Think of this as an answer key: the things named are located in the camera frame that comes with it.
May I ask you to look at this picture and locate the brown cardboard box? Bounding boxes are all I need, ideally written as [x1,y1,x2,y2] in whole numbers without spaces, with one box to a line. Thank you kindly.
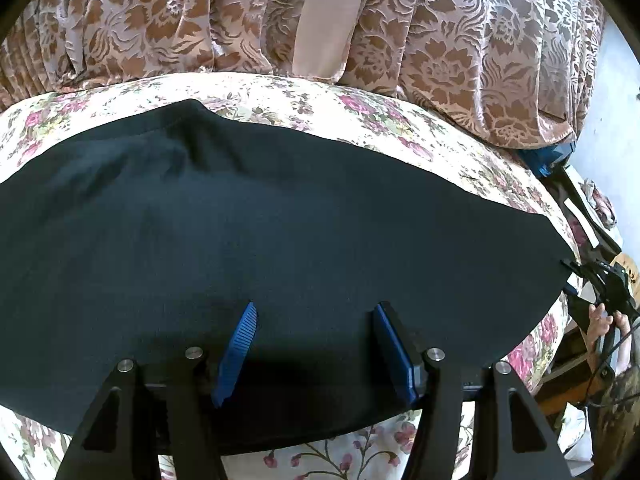
[614,254,640,308]

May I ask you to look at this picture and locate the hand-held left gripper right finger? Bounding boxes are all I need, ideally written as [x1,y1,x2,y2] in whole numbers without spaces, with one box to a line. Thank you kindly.
[371,302,575,480]

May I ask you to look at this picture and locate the black stand with white labels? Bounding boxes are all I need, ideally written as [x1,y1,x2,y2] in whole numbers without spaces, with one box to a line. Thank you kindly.
[542,165,624,262]

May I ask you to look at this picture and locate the wooden furniture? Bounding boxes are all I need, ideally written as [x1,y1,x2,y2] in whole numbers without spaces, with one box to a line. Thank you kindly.
[534,305,603,418]

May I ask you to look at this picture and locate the black cable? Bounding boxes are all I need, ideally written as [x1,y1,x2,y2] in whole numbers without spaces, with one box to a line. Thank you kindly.
[565,317,640,461]

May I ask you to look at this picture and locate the blue plastic object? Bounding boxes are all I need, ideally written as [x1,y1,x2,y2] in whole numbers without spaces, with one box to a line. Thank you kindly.
[517,140,576,179]

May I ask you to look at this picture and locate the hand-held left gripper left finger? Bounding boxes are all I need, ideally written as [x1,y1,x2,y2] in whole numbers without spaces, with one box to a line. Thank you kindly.
[54,302,259,480]

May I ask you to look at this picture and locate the person's right forearm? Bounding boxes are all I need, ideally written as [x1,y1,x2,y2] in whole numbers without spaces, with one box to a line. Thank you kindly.
[592,366,640,480]

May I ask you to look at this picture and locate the brown floral curtain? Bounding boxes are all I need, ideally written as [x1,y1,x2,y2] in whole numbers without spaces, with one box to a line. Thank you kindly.
[340,0,607,151]
[0,0,321,111]

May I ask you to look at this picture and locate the plain pink curtain band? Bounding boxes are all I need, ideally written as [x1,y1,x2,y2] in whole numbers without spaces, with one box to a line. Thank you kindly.
[292,0,372,84]

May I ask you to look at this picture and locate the person's right hand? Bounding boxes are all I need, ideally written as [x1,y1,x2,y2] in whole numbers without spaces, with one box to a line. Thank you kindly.
[586,303,634,358]

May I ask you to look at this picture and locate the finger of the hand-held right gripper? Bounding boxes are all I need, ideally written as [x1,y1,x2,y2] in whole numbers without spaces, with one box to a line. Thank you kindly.
[560,258,602,282]
[562,284,596,311]

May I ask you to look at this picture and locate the black pants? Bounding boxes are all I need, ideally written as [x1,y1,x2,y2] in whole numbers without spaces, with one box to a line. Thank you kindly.
[0,99,574,456]

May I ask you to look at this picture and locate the floral bedsheet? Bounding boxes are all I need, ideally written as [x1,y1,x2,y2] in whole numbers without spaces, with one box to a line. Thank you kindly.
[0,71,587,480]

